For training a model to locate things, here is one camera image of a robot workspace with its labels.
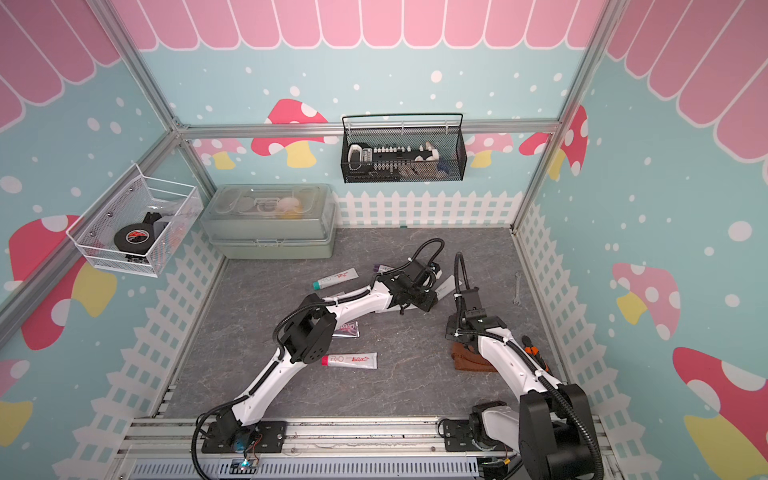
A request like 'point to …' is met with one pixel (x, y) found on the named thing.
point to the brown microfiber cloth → (469, 359)
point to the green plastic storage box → (271, 221)
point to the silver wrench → (517, 301)
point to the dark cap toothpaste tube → (445, 287)
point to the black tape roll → (135, 237)
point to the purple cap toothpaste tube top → (381, 268)
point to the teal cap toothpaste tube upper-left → (341, 277)
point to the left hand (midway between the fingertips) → (432, 302)
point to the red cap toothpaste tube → (364, 360)
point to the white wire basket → (169, 207)
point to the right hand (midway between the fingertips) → (457, 328)
